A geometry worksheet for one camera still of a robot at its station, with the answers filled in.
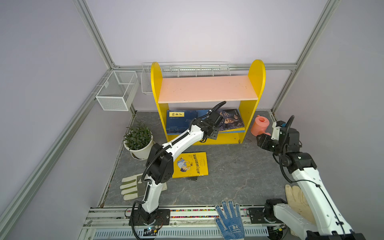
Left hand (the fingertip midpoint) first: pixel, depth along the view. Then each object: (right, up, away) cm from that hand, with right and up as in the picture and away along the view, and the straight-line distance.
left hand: (211, 133), depth 88 cm
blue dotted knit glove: (+8, -44, -17) cm, 48 cm away
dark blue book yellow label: (-20, +7, +1) cm, 22 cm away
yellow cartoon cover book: (+14, +3, +1) cm, 14 cm away
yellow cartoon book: (-13, -18, -1) cm, 22 cm away
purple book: (+13, +8, +4) cm, 16 cm away
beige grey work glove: (-45, -30, -5) cm, 54 cm away
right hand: (+25, -2, -12) cm, 28 cm away
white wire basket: (-17, +41, +6) cm, 44 cm away
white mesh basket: (-61, +28, +10) cm, 68 cm away
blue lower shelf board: (+5, +1, +1) cm, 5 cm away
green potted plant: (-43, -1, -3) cm, 43 cm away
